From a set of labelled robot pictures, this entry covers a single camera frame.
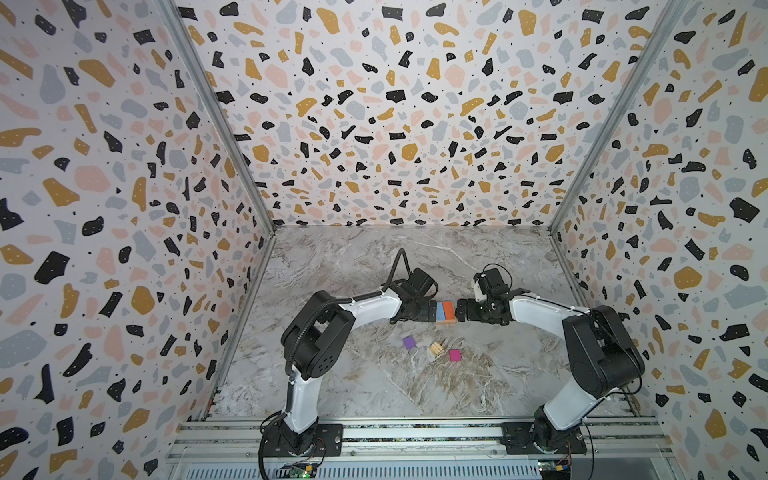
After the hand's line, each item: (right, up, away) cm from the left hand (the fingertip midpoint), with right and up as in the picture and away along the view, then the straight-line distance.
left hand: (423, 308), depth 94 cm
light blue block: (+5, -1, +1) cm, 5 cm away
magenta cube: (+9, -13, -5) cm, 17 cm away
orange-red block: (+8, -1, +2) cm, 9 cm away
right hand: (+13, 0, +2) cm, 13 cm away
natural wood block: (+8, -5, +1) cm, 9 cm away
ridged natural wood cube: (+3, -11, -6) cm, 13 cm away
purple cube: (-5, -10, -2) cm, 11 cm away
